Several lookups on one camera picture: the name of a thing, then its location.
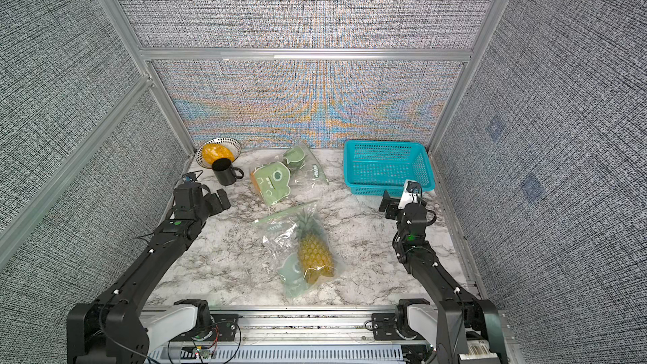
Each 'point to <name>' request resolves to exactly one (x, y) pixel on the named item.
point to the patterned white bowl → (233, 145)
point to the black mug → (226, 173)
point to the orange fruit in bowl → (211, 152)
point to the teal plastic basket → (373, 167)
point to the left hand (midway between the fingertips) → (217, 193)
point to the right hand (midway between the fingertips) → (400, 186)
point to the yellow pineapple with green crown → (315, 250)
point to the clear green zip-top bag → (281, 240)
